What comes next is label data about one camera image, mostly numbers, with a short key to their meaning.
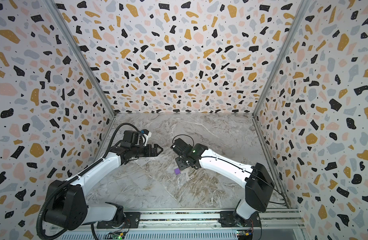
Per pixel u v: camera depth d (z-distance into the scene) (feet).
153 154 2.50
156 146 2.55
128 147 2.17
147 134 2.59
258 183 1.37
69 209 1.33
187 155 1.85
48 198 1.37
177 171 3.03
